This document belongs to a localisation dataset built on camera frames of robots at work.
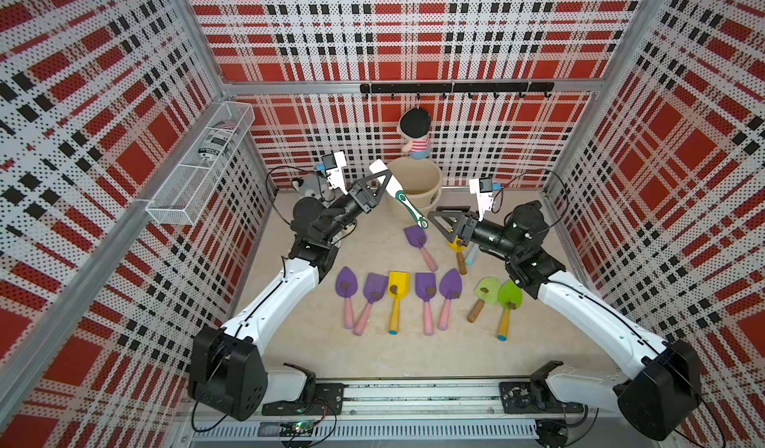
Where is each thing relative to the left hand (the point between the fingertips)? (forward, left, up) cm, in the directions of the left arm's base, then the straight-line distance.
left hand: (395, 173), depth 64 cm
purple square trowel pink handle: (+13, -7, -42) cm, 44 cm away
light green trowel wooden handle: (-7, -29, -43) cm, 52 cm away
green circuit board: (-43, +24, -42) cm, 65 cm away
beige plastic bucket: (+26, -8, -27) cm, 38 cm away
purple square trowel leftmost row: (-7, +8, -43) cm, 45 cm away
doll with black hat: (+33, -5, -11) cm, 35 cm away
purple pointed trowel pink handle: (-6, +17, -43) cm, 47 cm away
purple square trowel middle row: (-5, -9, -43) cm, 44 cm away
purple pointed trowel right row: (-6, -17, -43) cm, 47 cm away
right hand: (-6, -9, -7) cm, 13 cm away
